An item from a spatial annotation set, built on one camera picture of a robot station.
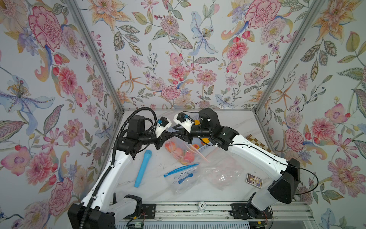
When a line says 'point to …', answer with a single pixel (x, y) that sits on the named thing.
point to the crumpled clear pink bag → (221, 169)
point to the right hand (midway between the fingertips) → (173, 128)
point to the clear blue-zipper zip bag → (184, 179)
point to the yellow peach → (196, 146)
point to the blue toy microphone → (147, 153)
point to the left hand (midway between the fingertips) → (173, 134)
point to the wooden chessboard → (254, 140)
